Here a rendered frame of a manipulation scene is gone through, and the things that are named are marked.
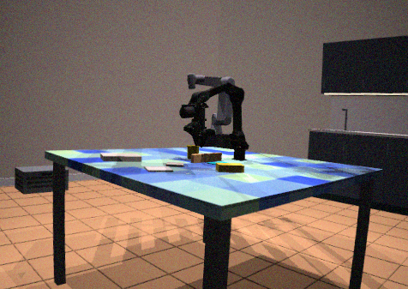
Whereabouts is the yellow flat block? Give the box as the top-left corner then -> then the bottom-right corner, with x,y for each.
215,163 -> 245,172

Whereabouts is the tan rectangular bar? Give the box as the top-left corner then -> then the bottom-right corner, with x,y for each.
190,153 -> 222,163

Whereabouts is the dark yellow cup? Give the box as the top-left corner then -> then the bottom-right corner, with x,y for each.
187,145 -> 200,160

